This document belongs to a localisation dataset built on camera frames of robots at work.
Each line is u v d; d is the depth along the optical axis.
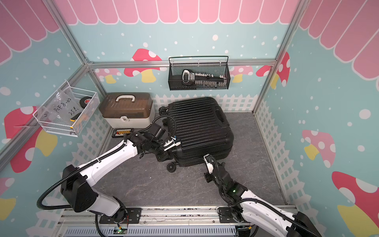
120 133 1.06
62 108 0.68
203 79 0.88
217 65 0.92
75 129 0.65
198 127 0.84
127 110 1.13
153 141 0.62
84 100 0.79
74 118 0.65
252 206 0.53
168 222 0.73
